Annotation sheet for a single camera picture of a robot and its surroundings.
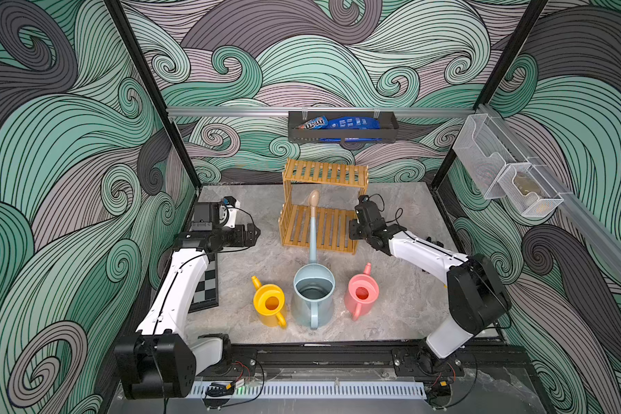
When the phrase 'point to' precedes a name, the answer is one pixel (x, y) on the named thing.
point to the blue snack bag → (353, 122)
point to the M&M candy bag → (316, 123)
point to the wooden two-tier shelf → (335, 190)
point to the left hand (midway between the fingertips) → (245, 228)
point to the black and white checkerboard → (207, 292)
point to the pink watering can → (360, 293)
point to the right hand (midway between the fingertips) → (359, 223)
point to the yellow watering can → (269, 299)
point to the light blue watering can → (314, 284)
